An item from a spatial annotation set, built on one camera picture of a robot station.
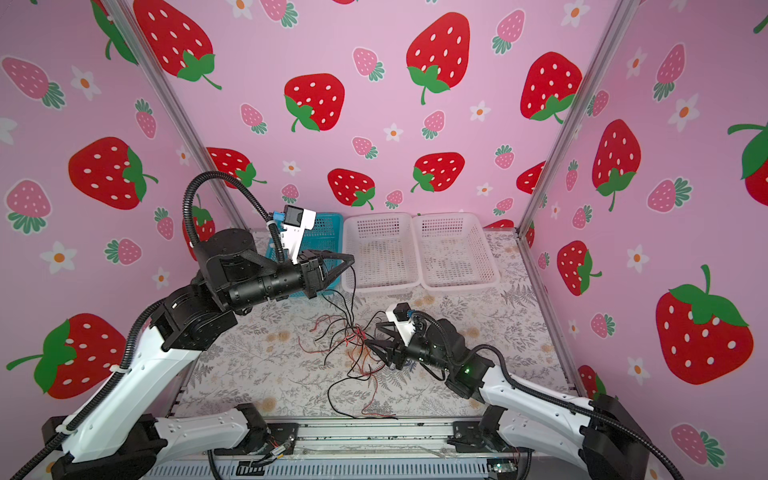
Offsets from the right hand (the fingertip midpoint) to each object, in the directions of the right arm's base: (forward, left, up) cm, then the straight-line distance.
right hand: (371, 334), depth 69 cm
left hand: (+2, +1, +25) cm, 25 cm away
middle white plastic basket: (+45, +5, -21) cm, 50 cm away
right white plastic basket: (+48, -22, -22) cm, 57 cm away
